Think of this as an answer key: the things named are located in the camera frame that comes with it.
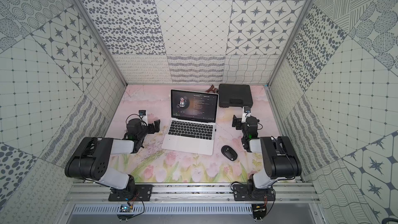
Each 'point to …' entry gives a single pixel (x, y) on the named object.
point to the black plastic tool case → (235, 95)
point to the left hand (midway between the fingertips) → (151, 118)
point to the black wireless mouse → (229, 152)
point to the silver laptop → (192, 127)
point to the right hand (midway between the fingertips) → (242, 117)
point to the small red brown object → (212, 89)
